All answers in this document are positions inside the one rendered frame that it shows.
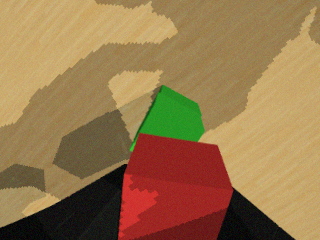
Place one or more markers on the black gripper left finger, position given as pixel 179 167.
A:
pixel 93 213

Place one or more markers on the red block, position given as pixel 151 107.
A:
pixel 173 189

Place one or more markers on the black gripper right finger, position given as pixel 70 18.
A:
pixel 243 221

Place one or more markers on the green block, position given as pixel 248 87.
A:
pixel 168 118
pixel 180 99

